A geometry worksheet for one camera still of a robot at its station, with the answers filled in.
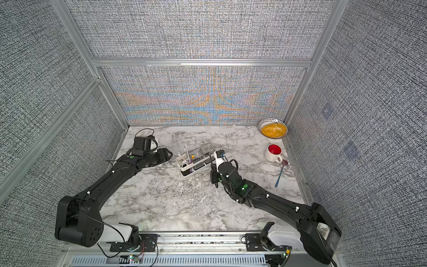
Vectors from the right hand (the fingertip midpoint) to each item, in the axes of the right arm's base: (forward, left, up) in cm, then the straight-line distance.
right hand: (211, 161), depth 79 cm
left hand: (+7, +21, -3) cm, 22 cm away
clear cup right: (+16, +3, -13) cm, 21 cm away
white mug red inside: (+13, -35, -13) cm, 40 cm away
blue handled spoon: (+10, -44, -19) cm, 49 cm away
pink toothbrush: (+6, +15, -7) cm, 18 cm away
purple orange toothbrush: (+4, +12, -15) cm, 19 cm away
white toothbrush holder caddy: (+2, +15, -9) cm, 18 cm away
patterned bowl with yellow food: (+33, -41, -13) cm, 54 cm away
